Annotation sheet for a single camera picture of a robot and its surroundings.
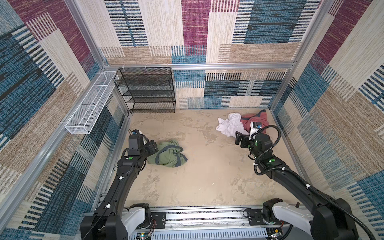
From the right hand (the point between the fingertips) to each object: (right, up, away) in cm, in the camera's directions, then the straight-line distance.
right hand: (243, 133), depth 83 cm
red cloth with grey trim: (+21, +11, +25) cm, 34 cm away
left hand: (-51, -5, 0) cm, 51 cm away
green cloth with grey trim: (-41, -12, +4) cm, 43 cm away
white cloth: (-2, +4, +22) cm, 23 cm away
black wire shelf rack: (-60, +30, +26) cm, 72 cm away
